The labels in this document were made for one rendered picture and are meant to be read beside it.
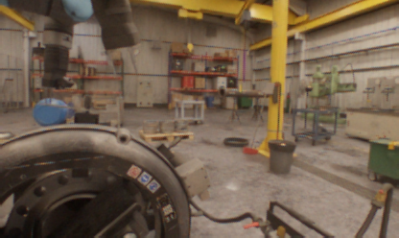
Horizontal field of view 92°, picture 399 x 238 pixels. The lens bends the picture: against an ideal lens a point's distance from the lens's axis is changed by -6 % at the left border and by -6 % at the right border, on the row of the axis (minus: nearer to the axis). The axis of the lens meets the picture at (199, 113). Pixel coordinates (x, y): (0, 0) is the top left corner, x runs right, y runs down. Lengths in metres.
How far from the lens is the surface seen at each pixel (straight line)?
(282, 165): 3.20
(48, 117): 1.39
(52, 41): 0.84
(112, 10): 0.47
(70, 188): 0.83
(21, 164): 0.69
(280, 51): 4.12
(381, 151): 3.48
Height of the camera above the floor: 1.08
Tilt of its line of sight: 5 degrees down
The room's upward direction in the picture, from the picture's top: 2 degrees clockwise
